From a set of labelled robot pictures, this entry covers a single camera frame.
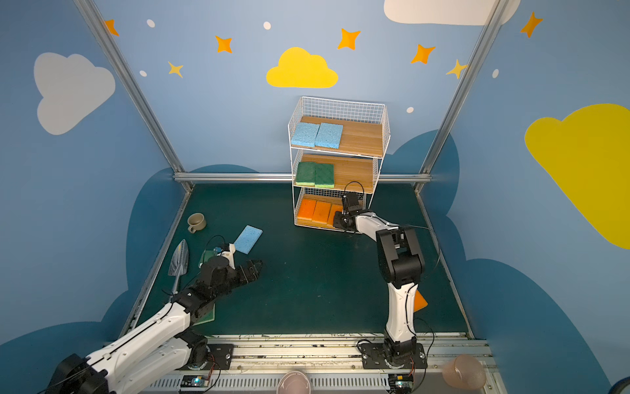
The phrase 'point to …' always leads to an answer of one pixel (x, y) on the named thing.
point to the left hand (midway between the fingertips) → (255, 262)
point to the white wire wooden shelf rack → (358, 161)
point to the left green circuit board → (194, 381)
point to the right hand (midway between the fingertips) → (342, 218)
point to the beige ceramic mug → (196, 222)
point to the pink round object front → (294, 382)
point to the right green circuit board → (400, 383)
